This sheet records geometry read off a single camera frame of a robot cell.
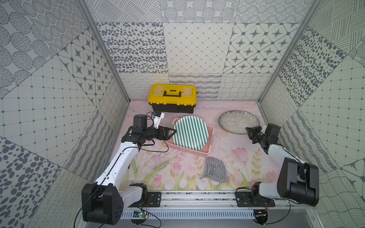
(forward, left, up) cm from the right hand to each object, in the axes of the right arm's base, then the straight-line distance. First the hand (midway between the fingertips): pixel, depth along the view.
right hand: (245, 128), depth 90 cm
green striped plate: (0, +35, -6) cm, 35 cm away
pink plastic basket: (-15, +28, -3) cm, 32 cm away
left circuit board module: (-47, +61, -11) cm, 78 cm away
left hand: (-7, +48, +11) cm, 50 cm away
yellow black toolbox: (+21, +49, +6) cm, 54 cm away
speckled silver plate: (+8, +4, -4) cm, 9 cm away
